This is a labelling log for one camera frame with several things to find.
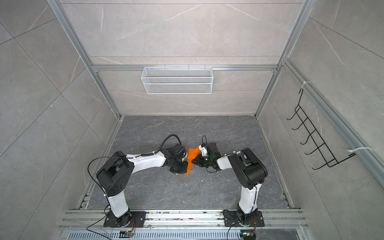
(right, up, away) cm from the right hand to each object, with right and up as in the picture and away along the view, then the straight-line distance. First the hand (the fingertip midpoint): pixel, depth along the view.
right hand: (192, 160), depth 95 cm
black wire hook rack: (+57, +11, -31) cm, 66 cm away
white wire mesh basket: (-11, +54, +6) cm, 55 cm away
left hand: (-2, -4, -5) cm, 7 cm away
